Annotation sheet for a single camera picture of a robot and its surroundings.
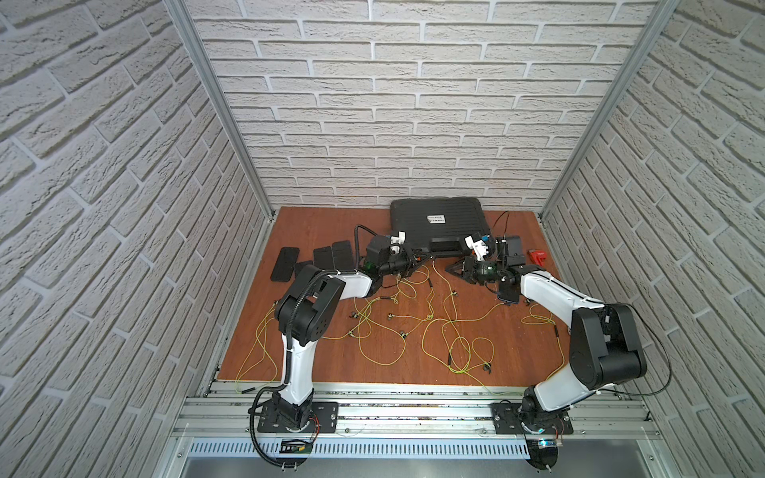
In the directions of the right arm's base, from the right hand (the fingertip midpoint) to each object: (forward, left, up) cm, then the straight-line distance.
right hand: (452, 269), depth 87 cm
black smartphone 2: (+16, +43, -12) cm, 47 cm away
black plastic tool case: (+25, 0, -7) cm, 26 cm away
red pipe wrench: (+12, -36, -13) cm, 41 cm away
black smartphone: (+13, +55, -9) cm, 57 cm away
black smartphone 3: (+15, +35, -10) cm, 39 cm away
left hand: (+4, +4, +3) cm, 6 cm away
